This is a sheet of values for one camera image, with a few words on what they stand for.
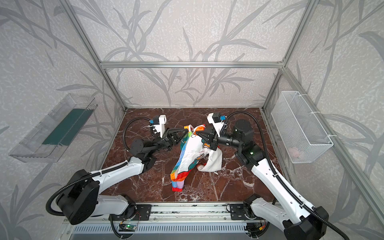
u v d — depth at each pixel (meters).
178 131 0.60
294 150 0.73
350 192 0.56
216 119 0.53
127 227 0.71
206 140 0.61
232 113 0.54
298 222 0.38
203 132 0.60
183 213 0.76
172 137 0.60
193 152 0.66
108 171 0.48
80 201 0.41
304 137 0.61
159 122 0.57
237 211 0.73
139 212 0.73
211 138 0.57
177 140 0.61
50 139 0.64
